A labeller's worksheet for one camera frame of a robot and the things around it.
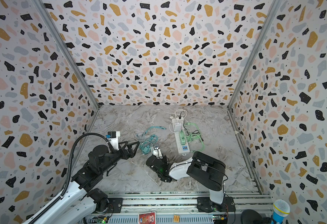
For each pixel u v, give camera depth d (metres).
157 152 0.77
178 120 1.03
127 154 0.65
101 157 0.54
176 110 1.20
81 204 0.59
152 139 1.00
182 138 0.92
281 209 0.51
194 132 1.02
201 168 0.52
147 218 0.69
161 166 0.69
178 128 1.02
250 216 0.73
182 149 0.93
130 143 0.65
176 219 0.69
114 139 0.65
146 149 0.91
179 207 0.74
